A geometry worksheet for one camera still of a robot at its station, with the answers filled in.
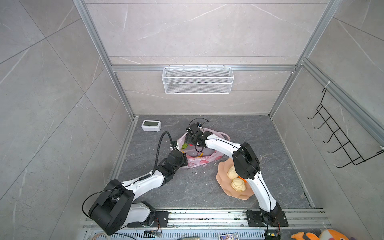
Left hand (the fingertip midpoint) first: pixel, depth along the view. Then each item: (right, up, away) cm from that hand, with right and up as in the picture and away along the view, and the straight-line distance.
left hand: (185, 151), depth 88 cm
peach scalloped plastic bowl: (+23, -17, -3) cm, 28 cm away
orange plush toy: (+64, -33, -24) cm, 76 cm away
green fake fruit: (-1, +2, +9) cm, 10 cm away
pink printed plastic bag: (+16, -2, 0) cm, 16 cm away
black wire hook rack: (+71, +2, -30) cm, 77 cm away
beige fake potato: (+30, -17, -9) cm, 35 cm away
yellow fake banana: (+10, -4, +8) cm, 14 cm away
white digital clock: (-26, +16, +20) cm, 36 cm away
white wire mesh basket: (+8, +47, +13) cm, 49 cm away
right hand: (+2, +7, +12) cm, 14 cm away
